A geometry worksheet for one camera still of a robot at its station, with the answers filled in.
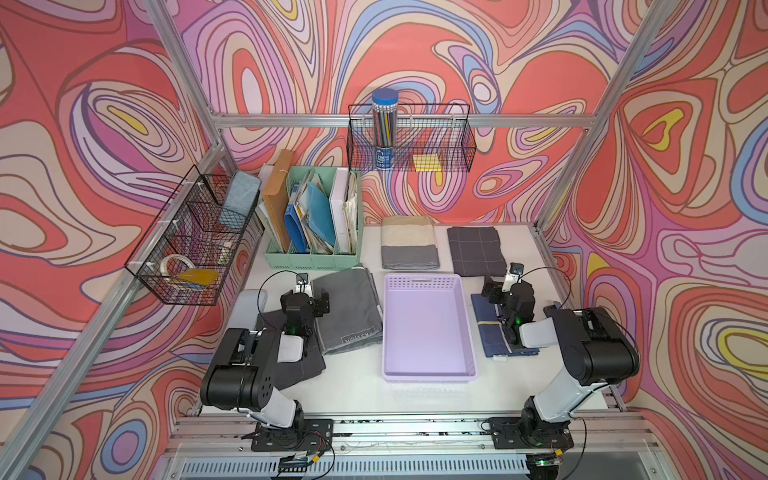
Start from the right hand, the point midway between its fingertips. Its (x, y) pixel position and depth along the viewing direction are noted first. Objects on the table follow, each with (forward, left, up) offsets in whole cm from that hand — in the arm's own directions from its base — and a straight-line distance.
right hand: (502, 282), depth 96 cm
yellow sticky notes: (+26, +24, +29) cm, 45 cm away
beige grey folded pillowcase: (+23, +28, -4) cm, 37 cm away
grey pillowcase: (-8, +48, -5) cm, 49 cm away
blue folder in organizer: (+17, +67, +10) cm, 70 cm away
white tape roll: (-8, +88, +28) cm, 93 cm away
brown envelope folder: (+17, +68, +29) cm, 76 cm away
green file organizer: (+11, +51, +1) cm, 52 cm away
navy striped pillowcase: (-17, +6, -5) cm, 19 cm away
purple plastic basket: (-13, +26, -5) cm, 29 cm away
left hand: (-1, +62, +2) cm, 62 cm away
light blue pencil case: (0, +87, -8) cm, 87 cm away
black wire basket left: (0, +92, +21) cm, 94 cm away
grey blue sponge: (+12, +77, +29) cm, 83 cm away
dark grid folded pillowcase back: (+18, +3, -5) cm, 19 cm away
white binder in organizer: (+18, +52, +18) cm, 58 cm away
